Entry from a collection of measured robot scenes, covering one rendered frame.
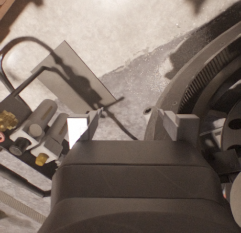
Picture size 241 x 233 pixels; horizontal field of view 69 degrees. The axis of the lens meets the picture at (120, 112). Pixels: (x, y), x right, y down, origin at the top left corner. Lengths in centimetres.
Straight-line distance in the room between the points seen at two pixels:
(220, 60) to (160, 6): 40
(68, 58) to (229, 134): 79
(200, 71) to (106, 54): 54
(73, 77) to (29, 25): 31
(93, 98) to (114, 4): 50
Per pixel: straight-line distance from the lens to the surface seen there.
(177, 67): 93
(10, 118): 72
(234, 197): 26
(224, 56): 56
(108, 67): 94
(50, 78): 109
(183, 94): 44
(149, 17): 86
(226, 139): 48
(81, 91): 105
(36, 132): 71
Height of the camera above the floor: 84
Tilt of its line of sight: 50 degrees down
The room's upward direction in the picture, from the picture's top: 168 degrees counter-clockwise
